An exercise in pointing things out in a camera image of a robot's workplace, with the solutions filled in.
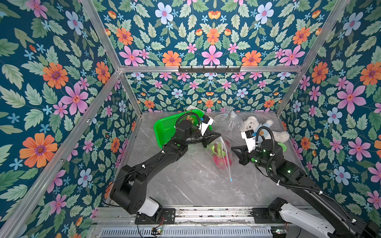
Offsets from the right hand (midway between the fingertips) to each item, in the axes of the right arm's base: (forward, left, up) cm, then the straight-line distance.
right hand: (235, 144), depth 69 cm
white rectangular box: (+50, +27, -21) cm, 61 cm away
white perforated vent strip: (-32, +22, -28) cm, 48 cm away
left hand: (+5, +7, +1) cm, 9 cm away
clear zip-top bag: (-8, +3, -13) cm, 15 cm away
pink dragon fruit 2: (-3, +5, -13) cm, 15 cm away
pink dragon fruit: (+3, +8, -9) cm, 12 cm away
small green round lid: (+13, -37, -23) cm, 45 cm away
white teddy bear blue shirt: (+23, -24, -19) cm, 38 cm away
